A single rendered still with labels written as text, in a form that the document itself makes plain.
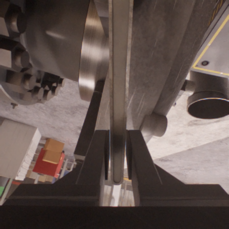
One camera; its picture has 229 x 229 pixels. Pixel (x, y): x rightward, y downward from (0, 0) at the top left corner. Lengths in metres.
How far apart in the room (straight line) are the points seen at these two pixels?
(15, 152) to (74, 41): 3.85
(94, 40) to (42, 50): 0.18
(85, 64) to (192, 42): 0.24
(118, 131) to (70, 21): 0.35
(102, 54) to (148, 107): 0.18
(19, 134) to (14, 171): 0.78
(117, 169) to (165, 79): 0.14
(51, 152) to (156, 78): 4.70
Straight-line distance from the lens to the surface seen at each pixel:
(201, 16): 0.27
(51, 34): 0.48
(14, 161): 4.17
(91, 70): 0.41
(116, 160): 0.17
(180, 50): 0.25
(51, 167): 5.67
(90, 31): 0.39
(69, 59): 0.48
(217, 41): 0.99
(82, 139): 0.34
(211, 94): 1.29
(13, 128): 4.35
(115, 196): 7.84
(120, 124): 0.15
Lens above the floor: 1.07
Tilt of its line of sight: 26 degrees down
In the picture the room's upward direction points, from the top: 167 degrees counter-clockwise
